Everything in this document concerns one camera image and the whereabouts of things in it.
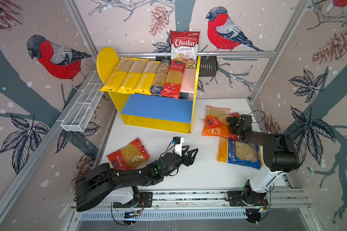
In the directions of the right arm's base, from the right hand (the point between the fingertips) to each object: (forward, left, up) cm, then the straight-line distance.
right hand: (226, 121), depth 99 cm
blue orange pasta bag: (-21, -6, -3) cm, 22 cm away
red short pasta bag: (-10, -3, -4) cm, 11 cm away
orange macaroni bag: (-6, +4, -3) cm, 8 cm away
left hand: (-29, +23, +12) cm, 39 cm away
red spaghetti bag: (0, +4, 0) cm, 4 cm away
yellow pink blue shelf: (0, +38, +8) cm, 39 cm away
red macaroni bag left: (-28, +62, -1) cm, 68 cm away
